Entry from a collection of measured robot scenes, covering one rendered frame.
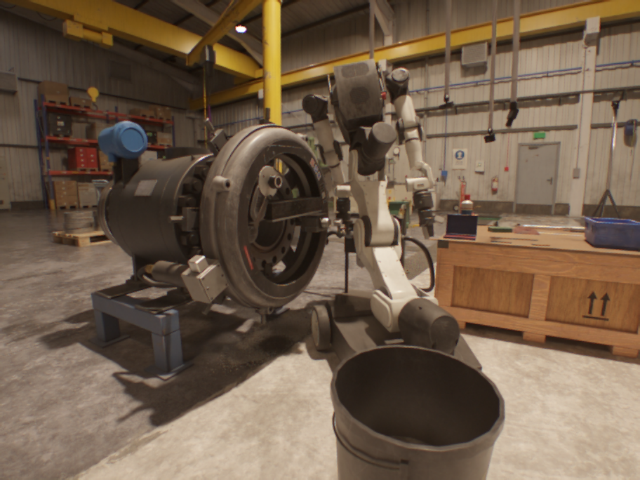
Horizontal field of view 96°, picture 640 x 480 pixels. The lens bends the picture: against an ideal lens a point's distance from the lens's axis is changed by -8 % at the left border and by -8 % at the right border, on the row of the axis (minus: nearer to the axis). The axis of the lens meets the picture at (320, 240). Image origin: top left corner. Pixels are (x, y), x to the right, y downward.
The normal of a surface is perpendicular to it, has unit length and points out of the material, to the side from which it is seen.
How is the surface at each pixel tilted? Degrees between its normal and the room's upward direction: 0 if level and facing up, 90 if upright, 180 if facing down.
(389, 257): 38
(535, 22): 90
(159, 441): 0
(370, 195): 59
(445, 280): 90
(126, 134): 90
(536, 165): 90
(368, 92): 79
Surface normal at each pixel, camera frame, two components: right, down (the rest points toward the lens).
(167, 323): 0.88, 0.07
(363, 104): -0.14, -0.04
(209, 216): -0.47, 0.04
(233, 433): 0.00, -0.99
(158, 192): -0.44, -0.26
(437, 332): 0.07, -0.19
